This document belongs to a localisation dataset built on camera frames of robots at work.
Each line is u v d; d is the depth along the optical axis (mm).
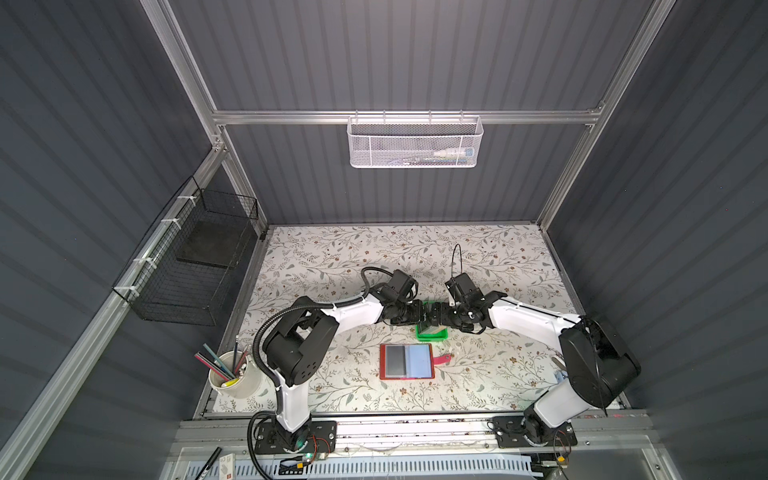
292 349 494
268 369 503
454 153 909
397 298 739
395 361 848
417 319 806
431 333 907
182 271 726
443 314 806
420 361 851
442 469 771
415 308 821
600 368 458
